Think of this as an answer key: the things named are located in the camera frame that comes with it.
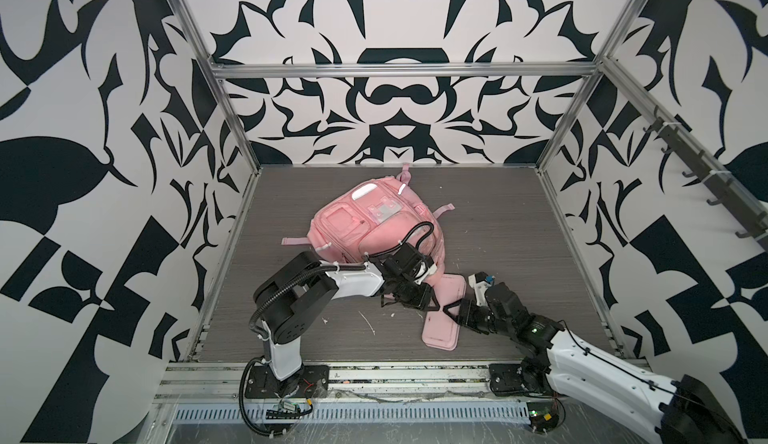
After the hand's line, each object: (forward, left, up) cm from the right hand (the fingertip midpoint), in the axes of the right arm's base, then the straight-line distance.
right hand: (447, 312), depth 81 cm
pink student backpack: (+29, +20, +2) cm, 36 cm away
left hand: (+2, +2, -1) cm, 3 cm away
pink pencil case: (-4, +2, -3) cm, 5 cm away
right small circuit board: (-23, -20, -7) cm, 31 cm away
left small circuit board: (-21, +39, -3) cm, 44 cm away
